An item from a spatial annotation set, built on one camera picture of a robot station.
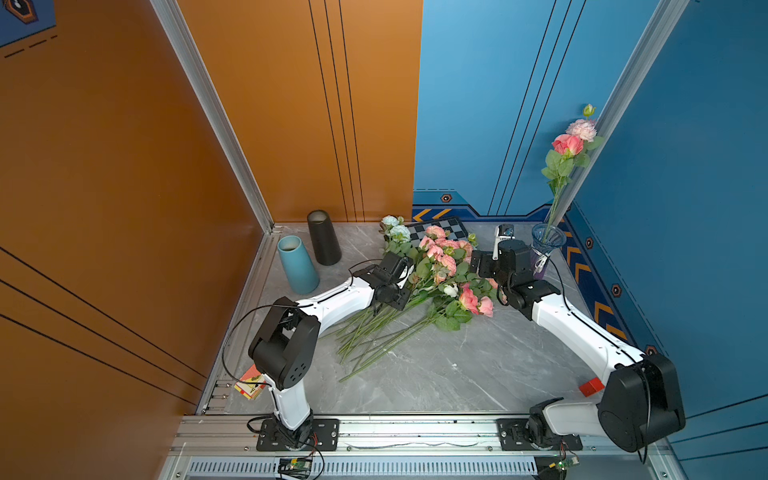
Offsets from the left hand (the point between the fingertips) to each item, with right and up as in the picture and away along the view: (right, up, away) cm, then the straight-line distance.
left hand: (403, 290), depth 92 cm
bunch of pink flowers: (+14, 0, +2) cm, 14 cm away
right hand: (+25, +12, -6) cm, 28 cm away
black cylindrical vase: (-26, +15, +8) cm, 31 cm away
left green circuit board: (-25, -39, -21) cm, 51 cm away
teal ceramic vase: (-33, +4, +4) cm, 33 cm away
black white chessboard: (+20, +22, +23) cm, 37 cm away
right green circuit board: (+38, -37, -23) cm, 58 cm away
